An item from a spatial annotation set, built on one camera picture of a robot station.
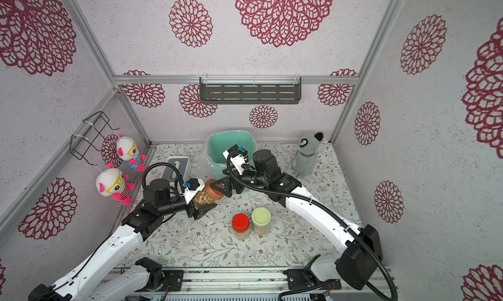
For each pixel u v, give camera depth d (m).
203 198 0.70
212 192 0.67
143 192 0.57
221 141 0.90
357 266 0.39
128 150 0.93
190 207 0.64
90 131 0.78
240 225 0.76
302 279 0.73
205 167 0.78
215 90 0.99
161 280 0.71
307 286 0.72
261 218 0.77
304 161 1.00
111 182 0.79
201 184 0.62
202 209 0.65
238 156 0.59
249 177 0.60
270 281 0.75
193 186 0.60
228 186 0.58
